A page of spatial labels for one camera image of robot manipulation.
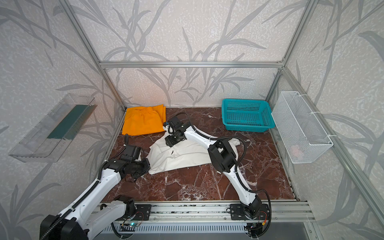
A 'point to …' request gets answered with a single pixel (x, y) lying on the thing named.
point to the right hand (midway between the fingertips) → (170, 136)
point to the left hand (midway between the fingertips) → (153, 162)
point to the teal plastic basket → (247, 115)
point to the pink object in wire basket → (297, 151)
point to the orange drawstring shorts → (142, 120)
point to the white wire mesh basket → (304, 138)
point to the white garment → (162, 158)
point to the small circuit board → (130, 224)
